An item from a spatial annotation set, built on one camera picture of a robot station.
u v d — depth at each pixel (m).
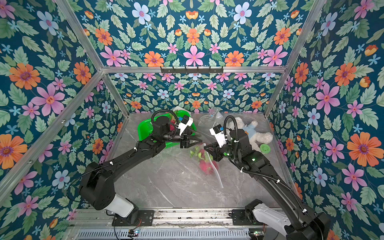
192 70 0.93
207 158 0.75
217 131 0.60
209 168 0.76
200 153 0.73
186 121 0.64
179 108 1.19
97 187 0.43
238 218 0.72
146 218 0.73
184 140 0.65
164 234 0.76
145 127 1.05
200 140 0.68
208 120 1.10
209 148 0.68
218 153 0.60
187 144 0.66
